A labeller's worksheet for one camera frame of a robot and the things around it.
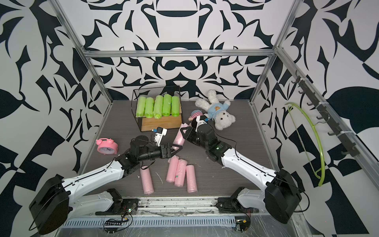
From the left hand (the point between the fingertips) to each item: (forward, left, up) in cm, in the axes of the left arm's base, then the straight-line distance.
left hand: (179, 145), depth 73 cm
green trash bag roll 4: (+28, +8, -1) cm, 29 cm away
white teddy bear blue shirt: (+31, -25, -12) cm, 42 cm away
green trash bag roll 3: (+26, +13, 0) cm, 29 cm away
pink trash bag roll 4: (-9, 0, -18) cm, 20 cm away
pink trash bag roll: (+3, 0, 0) cm, 3 cm away
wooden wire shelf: (+28, +25, -20) cm, 42 cm away
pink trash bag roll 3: (-5, +5, -18) cm, 19 cm away
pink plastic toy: (+8, +42, -12) cm, 45 cm away
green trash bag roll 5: (+26, +3, 0) cm, 26 cm away
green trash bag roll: (+27, +23, 0) cm, 35 cm away
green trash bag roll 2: (+26, +18, 0) cm, 32 cm away
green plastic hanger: (+12, -59, +13) cm, 62 cm away
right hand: (+8, -1, +2) cm, 9 cm away
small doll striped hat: (+31, -10, -14) cm, 36 cm away
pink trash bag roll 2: (-10, +19, -19) cm, 28 cm away
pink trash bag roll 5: (-11, -5, -17) cm, 21 cm away
